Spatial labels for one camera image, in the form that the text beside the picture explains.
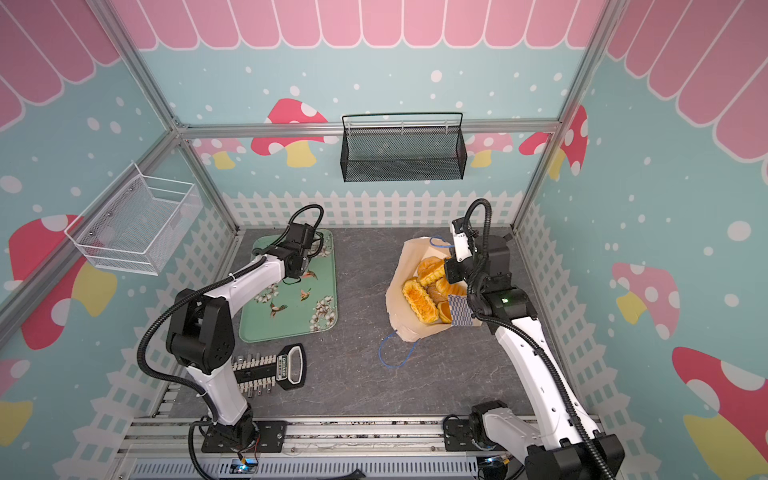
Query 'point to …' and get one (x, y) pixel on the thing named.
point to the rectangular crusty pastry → (420, 301)
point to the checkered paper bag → (402, 320)
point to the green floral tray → (295, 307)
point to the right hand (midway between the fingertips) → (452, 247)
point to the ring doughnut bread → (428, 265)
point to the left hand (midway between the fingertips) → (285, 258)
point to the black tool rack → (259, 374)
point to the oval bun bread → (444, 289)
